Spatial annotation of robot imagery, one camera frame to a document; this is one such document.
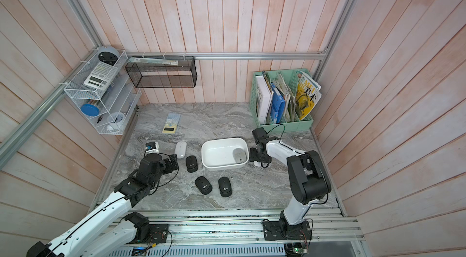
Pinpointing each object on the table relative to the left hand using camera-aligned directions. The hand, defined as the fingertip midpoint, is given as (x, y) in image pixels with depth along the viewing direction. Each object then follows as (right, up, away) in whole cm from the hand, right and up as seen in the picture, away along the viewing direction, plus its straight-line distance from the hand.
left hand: (168, 159), depth 82 cm
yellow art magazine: (+73, +33, +18) cm, 83 cm away
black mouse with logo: (+27, -14, 0) cm, 30 cm away
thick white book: (+46, +31, +8) cm, 56 cm away
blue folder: (+54, +27, +13) cm, 62 cm away
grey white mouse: (+34, 0, +10) cm, 36 cm away
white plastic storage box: (+25, -1, +16) cm, 30 cm away
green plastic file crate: (+63, +41, +25) cm, 80 cm away
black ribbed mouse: (+8, -4, +11) cm, 14 cm away
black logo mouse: (+15, -13, +3) cm, 20 cm away
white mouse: (+43, -4, +8) cm, 44 cm away
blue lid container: (-31, +23, -6) cm, 39 cm away
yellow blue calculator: (-7, +17, +28) cm, 34 cm away
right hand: (+44, -1, +14) cm, 46 cm away
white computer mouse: (+2, +2, +15) cm, 15 cm away
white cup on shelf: (-25, +18, 0) cm, 31 cm away
